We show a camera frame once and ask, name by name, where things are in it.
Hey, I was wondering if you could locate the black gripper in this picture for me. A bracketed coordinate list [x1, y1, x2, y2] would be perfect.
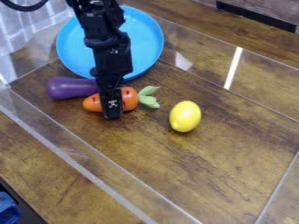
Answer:
[66, 0, 133, 119]

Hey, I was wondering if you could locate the orange toy carrot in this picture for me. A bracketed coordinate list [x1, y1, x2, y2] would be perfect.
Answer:
[82, 86, 160, 112]

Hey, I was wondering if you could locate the blue round tray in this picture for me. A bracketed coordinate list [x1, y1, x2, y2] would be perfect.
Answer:
[56, 5, 164, 81]

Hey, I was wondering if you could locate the purple toy eggplant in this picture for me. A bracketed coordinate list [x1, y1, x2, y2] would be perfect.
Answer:
[46, 77, 98, 100]

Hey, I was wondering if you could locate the yellow toy lemon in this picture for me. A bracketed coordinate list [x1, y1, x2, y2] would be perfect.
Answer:
[169, 101, 201, 132]

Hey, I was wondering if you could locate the clear acrylic front barrier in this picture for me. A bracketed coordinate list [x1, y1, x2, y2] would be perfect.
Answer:
[0, 85, 201, 224]

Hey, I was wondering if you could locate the blue object at corner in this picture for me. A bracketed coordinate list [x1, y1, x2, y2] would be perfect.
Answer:
[0, 192, 21, 224]

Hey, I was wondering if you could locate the black cable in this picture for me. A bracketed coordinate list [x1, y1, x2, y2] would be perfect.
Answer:
[0, 0, 50, 12]

